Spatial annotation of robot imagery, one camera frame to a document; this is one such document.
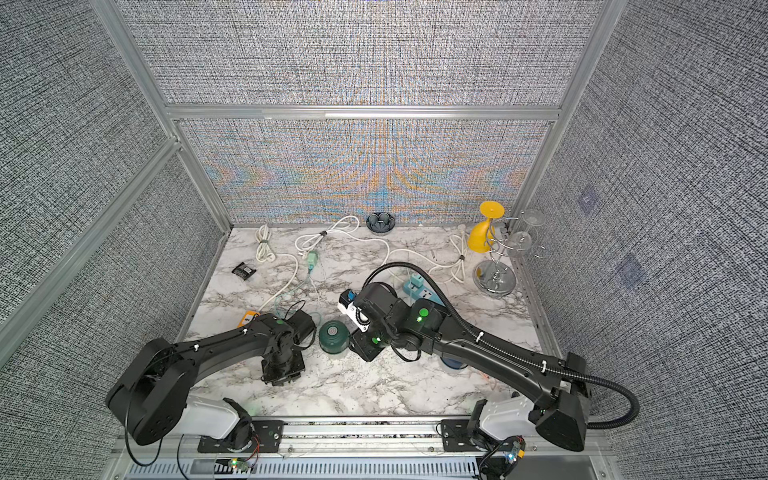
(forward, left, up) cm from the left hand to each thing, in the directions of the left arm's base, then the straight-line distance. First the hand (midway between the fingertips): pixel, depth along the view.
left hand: (298, 380), depth 83 cm
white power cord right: (+36, -51, +1) cm, 62 cm away
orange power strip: (+18, +17, +3) cm, 25 cm away
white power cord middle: (+59, -10, +1) cm, 60 cm away
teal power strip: (+26, -36, +4) cm, 44 cm away
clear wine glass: (+36, -69, +14) cm, 79 cm away
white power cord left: (+45, +18, +1) cm, 48 cm away
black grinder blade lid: (+57, -25, +3) cm, 63 cm away
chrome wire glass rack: (+31, -63, +1) cm, 70 cm away
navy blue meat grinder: (0, -42, +8) cm, 43 cm away
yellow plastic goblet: (+36, -56, +17) cm, 69 cm away
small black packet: (+37, +24, +2) cm, 44 cm away
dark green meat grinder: (+8, -11, +10) cm, 16 cm away
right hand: (+3, -17, +21) cm, 27 cm away
